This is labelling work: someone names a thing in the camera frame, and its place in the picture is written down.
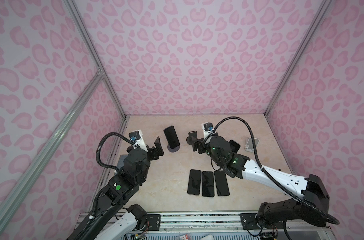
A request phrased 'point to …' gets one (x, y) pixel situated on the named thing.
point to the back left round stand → (173, 150)
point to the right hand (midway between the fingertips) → (198, 133)
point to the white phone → (221, 183)
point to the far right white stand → (249, 147)
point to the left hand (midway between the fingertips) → (150, 138)
